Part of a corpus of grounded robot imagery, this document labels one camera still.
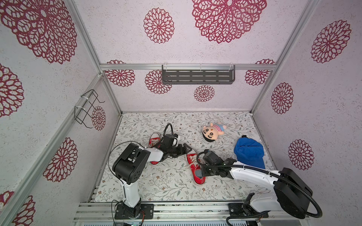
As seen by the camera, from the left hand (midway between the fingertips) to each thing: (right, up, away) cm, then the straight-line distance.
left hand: (188, 151), depth 94 cm
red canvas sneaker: (-24, +8, +5) cm, 26 cm away
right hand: (+7, -10, -8) cm, 14 cm away
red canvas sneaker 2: (+4, -8, -12) cm, 15 cm away
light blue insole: (+5, -10, -14) cm, 18 cm away
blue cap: (+41, -1, +1) cm, 41 cm away
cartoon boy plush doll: (+16, +12, +3) cm, 20 cm away
